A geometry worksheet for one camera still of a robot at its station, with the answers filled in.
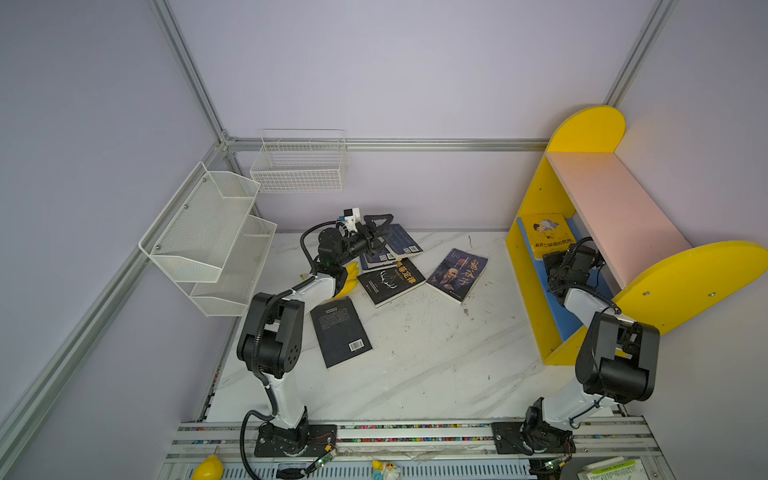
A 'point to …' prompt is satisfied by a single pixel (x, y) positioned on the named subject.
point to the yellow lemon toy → (210, 468)
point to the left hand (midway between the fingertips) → (394, 223)
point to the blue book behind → (380, 258)
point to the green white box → (614, 469)
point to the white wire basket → (299, 161)
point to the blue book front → (400, 243)
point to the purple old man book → (458, 275)
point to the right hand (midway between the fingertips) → (547, 249)
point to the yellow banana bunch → (351, 281)
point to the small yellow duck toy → (385, 471)
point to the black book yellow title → (386, 284)
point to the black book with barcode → (340, 332)
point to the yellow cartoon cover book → (546, 233)
